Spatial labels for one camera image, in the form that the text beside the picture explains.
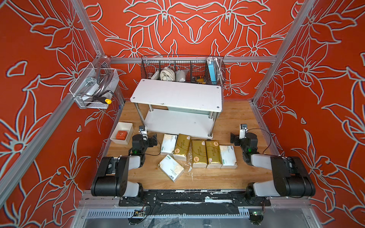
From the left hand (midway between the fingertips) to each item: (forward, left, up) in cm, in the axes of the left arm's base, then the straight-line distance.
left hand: (149, 133), depth 93 cm
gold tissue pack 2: (-12, -33, 0) cm, 36 cm away
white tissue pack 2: (-13, -51, -2) cm, 53 cm away
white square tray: (+6, +17, -3) cm, 18 cm away
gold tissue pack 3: (-11, -42, +1) cm, 43 cm away
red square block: (-2, +18, 0) cm, 18 cm away
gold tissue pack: (-9, -23, +1) cm, 24 cm away
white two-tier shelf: (+1, -20, +25) cm, 32 cm away
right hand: (+5, -59, +1) cm, 59 cm away
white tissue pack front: (-22, -18, -1) cm, 29 cm away
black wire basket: (+39, -23, +26) cm, 52 cm away
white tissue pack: (-5, -14, -2) cm, 15 cm away
